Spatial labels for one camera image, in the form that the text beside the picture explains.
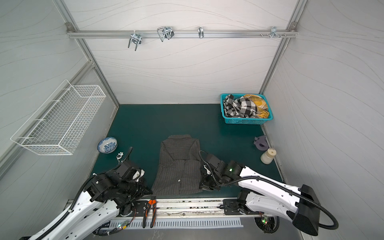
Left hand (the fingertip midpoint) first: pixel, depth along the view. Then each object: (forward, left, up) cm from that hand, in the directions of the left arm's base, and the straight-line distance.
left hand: (154, 191), depth 69 cm
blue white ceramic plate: (+29, +39, -9) cm, 49 cm away
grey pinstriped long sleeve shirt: (+13, -10, -8) cm, 18 cm away
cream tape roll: (+20, -60, -4) cm, 64 cm away
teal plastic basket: (+49, -43, -6) cm, 65 cm away
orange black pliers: (-3, +3, -10) cm, 10 cm away
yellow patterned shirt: (+54, -65, -1) cm, 85 cm away
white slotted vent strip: (-11, -15, -11) cm, 22 cm away
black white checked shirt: (+55, -49, +1) cm, 74 cm away
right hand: (+4, -22, -1) cm, 22 cm away
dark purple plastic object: (+33, -62, -10) cm, 71 cm away
